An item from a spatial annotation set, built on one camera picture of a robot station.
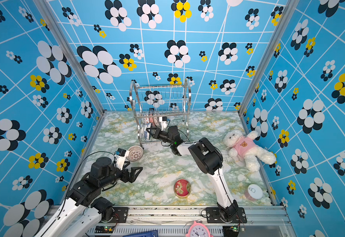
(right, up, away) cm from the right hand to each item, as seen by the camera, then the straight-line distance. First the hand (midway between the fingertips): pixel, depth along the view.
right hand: (148, 129), depth 89 cm
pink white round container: (+57, -32, -13) cm, 67 cm away
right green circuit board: (+45, -47, -18) cm, 68 cm away
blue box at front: (+7, -45, -25) cm, 52 cm away
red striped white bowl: (+5, +3, +10) cm, 12 cm away
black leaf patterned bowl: (+3, +5, +8) cm, 10 cm away
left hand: (-3, -17, -15) cm, 23 cm away
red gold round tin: (+20, -31, -10) cm, 39 cm away
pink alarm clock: (+28, -46, -21) cm, 58 cm away
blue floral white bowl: (-2, -3, 0) cm, 3 cm away
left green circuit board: (-20, -49, -17) cm, 55 cm away
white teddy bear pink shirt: (+59, -11, 0) cm, 60 cm away
